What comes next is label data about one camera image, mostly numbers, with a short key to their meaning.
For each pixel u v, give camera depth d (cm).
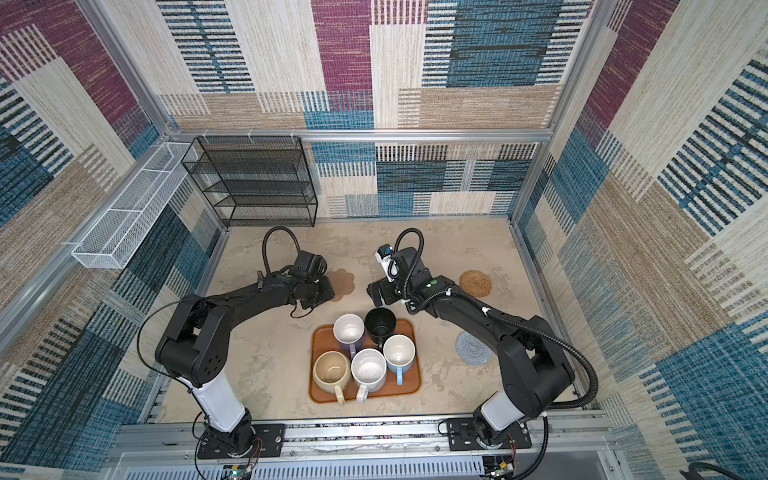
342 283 101
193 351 48
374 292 78
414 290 66
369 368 83
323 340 89
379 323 86
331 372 83
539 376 45
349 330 90
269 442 73
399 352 86
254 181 110
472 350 87
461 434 73
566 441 74
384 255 77
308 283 76
